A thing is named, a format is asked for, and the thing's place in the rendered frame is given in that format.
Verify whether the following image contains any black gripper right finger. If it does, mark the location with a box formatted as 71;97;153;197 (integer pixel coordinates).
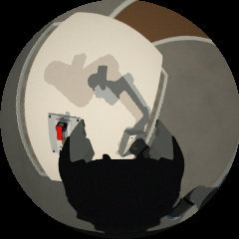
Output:
149;119;184;192

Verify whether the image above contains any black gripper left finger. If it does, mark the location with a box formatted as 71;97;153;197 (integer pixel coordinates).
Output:
59;119;95;198

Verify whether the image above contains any ball valve with red lever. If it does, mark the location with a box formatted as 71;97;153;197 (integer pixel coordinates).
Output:
56;119;71;155

